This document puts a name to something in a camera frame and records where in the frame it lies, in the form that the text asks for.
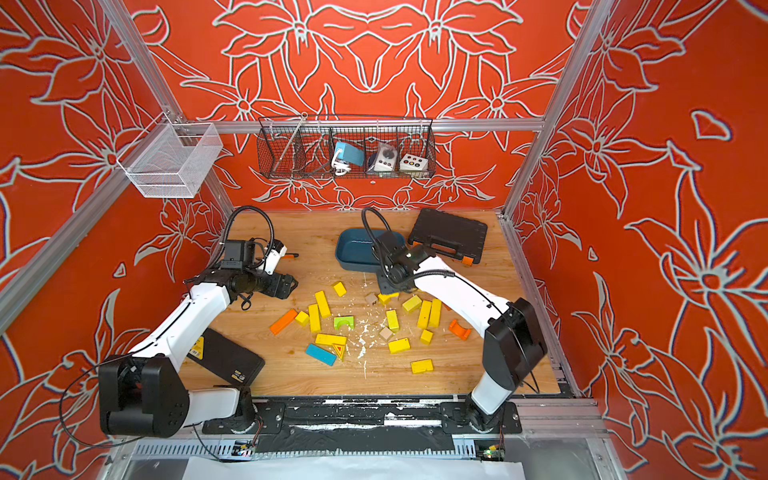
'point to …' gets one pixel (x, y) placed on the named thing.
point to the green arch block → (344, 320)
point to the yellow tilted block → (412, 304)
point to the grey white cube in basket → (385, 160)
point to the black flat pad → (226, 357)
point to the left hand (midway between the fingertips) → (282, 276)
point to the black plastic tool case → (449, 235)
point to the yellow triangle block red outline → (341, 349)
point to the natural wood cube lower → (385, 333)
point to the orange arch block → (458, 330)
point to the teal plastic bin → (356, 251)
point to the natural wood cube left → (371, 298)
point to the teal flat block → (321, 354)
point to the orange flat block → (283, 321)
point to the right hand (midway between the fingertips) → (383, 281)
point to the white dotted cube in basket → (413, 165)
